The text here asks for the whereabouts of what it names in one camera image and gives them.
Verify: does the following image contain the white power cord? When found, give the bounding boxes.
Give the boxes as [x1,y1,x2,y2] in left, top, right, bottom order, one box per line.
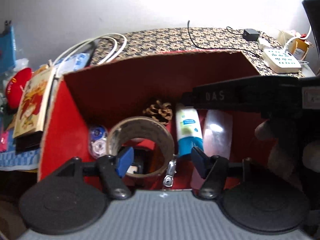
[284,25,313,52]

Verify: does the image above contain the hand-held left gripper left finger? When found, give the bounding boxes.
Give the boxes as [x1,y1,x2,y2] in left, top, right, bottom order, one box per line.
[51,147,135,200]

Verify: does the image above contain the brown pine cone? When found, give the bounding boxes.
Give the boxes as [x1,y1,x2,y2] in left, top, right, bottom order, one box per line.
[142,99,173,126]

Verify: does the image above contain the white and blue tube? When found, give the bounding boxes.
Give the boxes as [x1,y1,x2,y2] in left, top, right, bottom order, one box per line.
[175,104,203,157]

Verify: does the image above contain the blue clear correction tape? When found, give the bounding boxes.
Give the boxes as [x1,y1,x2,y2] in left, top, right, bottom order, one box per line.
[88,124,109,160]

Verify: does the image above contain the white plug adapter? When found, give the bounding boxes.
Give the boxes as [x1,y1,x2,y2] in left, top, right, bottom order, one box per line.
[257,38,270,50]

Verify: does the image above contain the yellow illustrated book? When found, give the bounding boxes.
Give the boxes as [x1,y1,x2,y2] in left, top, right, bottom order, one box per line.
[12,67,56,138]

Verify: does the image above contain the coiled white cable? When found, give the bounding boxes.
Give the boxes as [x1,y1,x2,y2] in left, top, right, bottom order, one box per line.
[54,33,127,67]

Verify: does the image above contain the floral patterned cloth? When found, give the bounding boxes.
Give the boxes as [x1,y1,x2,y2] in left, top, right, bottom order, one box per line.
[90,27,305,78]

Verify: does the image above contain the red flower decoration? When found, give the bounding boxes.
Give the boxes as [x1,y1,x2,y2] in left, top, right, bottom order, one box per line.
[290,30,309,39]

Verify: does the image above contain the large brown tape roll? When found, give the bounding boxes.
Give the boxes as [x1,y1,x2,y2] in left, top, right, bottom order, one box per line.
[106,116,175,178]

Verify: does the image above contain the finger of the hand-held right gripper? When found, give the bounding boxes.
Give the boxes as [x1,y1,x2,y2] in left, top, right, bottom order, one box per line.
[181,79,253,110]

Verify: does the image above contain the red cardboard box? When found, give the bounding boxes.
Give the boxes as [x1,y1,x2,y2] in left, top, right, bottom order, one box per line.
[37,50,278,192]

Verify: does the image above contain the person's right hand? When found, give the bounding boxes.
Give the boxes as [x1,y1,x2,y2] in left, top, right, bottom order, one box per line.
[254,120,320,188]

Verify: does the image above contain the red plush toy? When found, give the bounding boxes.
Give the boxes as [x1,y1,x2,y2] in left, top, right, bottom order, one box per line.
[5,67,33,103]

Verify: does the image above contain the black flat panel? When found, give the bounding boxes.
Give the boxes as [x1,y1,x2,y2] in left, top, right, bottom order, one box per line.
[302,0,320,75]

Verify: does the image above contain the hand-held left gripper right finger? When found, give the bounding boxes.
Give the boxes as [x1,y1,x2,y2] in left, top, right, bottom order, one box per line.
[191,147,275,200]

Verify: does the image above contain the white power strip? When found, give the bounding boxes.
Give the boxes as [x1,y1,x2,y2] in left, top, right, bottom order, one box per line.
[262,48,302,73]

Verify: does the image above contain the blue checkered cloth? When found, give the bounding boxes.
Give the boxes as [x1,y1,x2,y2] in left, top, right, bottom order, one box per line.
[0,150,42,172]

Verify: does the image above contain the blue and white packet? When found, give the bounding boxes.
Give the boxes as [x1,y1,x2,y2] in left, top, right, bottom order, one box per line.
[54,52,90,77]

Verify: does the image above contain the black power adapter with cable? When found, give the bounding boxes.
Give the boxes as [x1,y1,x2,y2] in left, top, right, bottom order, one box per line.
[187,20,262,58]

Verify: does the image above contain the clear plastic packet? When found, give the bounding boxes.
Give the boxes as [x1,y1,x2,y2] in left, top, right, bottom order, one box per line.
[202,109,233,158]

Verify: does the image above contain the blue plastic bag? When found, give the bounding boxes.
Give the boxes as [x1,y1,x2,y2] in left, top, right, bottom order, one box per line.
[0,20,16,73]

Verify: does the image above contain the pink plastic item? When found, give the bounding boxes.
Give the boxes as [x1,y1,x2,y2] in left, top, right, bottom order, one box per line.
[0,130,9,153]

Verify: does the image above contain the dark flat box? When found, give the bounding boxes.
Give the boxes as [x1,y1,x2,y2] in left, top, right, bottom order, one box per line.
[15,131,43,153]

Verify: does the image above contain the clear plastic bag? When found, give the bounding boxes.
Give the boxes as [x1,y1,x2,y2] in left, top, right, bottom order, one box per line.
[15,57,29,68]

